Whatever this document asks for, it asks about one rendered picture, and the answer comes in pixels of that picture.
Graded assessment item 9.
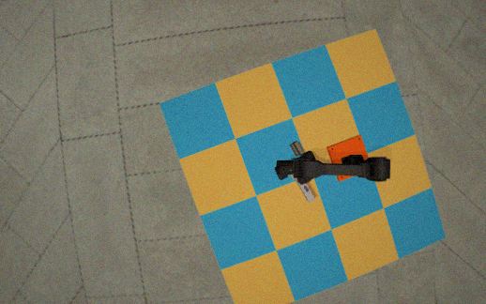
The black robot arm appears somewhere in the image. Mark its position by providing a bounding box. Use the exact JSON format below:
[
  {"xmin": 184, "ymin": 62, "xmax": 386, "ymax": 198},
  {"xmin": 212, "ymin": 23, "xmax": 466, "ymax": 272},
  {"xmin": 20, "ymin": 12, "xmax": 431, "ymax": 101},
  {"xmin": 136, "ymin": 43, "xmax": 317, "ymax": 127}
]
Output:
[{"xmin": 277, "ymin": 155, "xmax": 390, "ymax": 185}]

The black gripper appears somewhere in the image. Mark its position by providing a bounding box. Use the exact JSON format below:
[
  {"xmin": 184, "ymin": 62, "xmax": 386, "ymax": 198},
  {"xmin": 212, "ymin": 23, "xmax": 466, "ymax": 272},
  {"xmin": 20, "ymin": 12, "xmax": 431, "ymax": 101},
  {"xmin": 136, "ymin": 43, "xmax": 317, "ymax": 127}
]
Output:
[{"xmin": 277, "ymin": 151, "xmax": 316, "ymax": 180}]

